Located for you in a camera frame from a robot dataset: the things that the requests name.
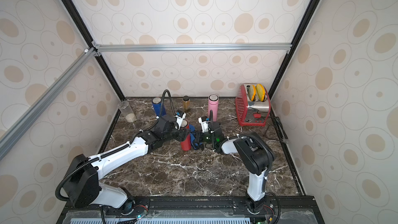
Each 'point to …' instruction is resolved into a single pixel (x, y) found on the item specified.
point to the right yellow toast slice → (261, 92)
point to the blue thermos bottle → (159, 108)
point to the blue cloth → (194, 144)
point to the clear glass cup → (126, 111)
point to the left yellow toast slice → (252, 92)
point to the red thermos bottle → (186, 145)
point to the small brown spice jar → (186, 102)
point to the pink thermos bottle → (213, 105)
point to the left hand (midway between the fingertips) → (189, 127)
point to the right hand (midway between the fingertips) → (188, 137)
